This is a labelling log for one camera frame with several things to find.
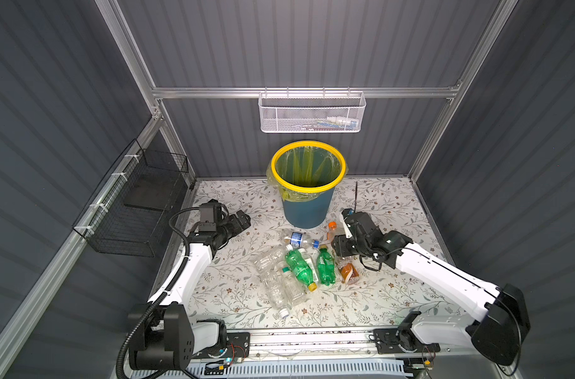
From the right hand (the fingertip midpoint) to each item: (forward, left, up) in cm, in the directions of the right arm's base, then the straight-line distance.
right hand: (340, 243), depth 81 cm
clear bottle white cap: (-14, +22, -9) cm, 28 cm away
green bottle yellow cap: (-1, +15, -12) cm, 20 cm away
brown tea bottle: (-7, -3, -9) cm, 12 cm away
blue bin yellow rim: (+22, +7, -13) cm, 26 cm away
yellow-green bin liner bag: (+35, +10, +5) cm, 37 cm away
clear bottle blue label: (+7, +15, -9) cm, 19 cm away
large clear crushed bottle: (-3, +26, -9) cm, 28 cm away
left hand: (+8, +36, +2) cm, 37 cm away
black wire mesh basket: (+6, +68, +15) cm, 70 cm away
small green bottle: (-5, +4, -12) cm, 14 cm away
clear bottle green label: (+1, +10, -12) cm, 16 cm away
